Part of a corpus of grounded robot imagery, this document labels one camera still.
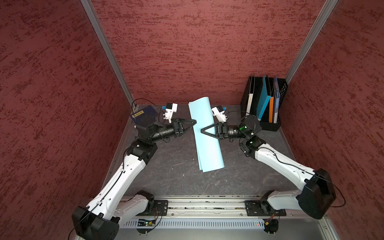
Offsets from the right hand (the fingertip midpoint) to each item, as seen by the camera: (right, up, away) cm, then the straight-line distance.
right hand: (200, 137), depth 59 cm
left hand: (-3, +4, +2) cm, 5 cm away
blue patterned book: (+46, +18, +28) cm, 57 cm away
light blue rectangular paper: (+3, -5, -2) cm, 6 cm away
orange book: (+46, +13, +34) cm, 58 cm away
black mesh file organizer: (+31, +18, +31) cm, 48 cm away
